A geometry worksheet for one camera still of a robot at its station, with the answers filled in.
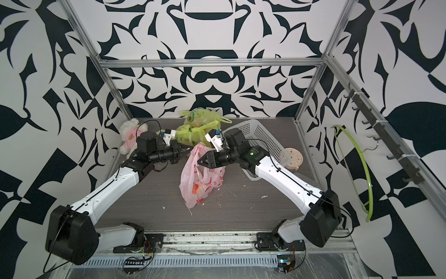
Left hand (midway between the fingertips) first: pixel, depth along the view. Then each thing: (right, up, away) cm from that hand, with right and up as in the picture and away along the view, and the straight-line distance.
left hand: (192, 144), depth 76 cm
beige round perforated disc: (+54, -9, +22) cm, 60 cm away
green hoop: (+64, -11, -6) cm, 66 cm away
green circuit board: (+38, -47, -5) cm, 61 cm away
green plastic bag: (-5, +4, +11) cm, 13 cm away
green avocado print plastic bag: (-1, +14, +23) cm, 28 cm away
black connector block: (-24, -49, -3) cm, 54 cm away
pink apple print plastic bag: (+2, -15, 0) cm, 16 cm away
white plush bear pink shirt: (-40, +8, +26) cm, 49 cm away
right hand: (+4, -6, -6) cm, 9 cm away
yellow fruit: (+2, -20, +2) cm, 21 cm away
